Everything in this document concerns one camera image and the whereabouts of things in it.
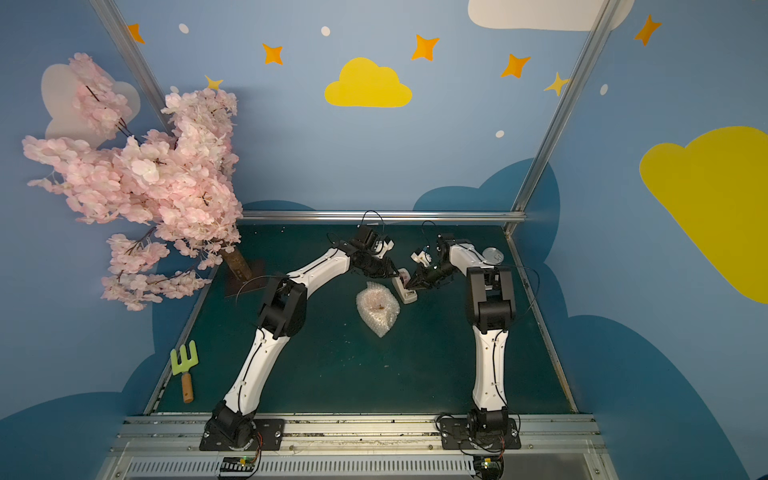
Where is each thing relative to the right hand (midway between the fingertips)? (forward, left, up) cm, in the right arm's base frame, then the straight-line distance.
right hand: (413, 285), depth 100 cm
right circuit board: (-49, -20, -7) cm, 53 cm away
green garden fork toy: (-30, +66, -2) cm, 73 cm away
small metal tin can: (+14, -29, +1) cm, 33 cm away
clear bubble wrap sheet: (-12, +11, +5) cm, 17 cm away
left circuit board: (-53, +43, -5) cm, 68 cm away
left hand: (+5, +5, +2) cm, 7 cm away
